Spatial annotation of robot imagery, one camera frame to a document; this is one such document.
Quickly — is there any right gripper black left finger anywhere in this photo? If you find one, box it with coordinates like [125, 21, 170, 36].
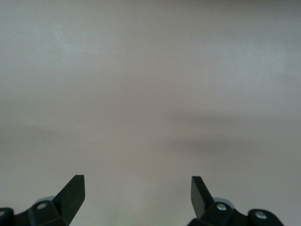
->
[14, 174, 86, 226]

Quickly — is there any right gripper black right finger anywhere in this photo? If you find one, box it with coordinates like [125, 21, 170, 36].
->
[187, 176, 250, 226]

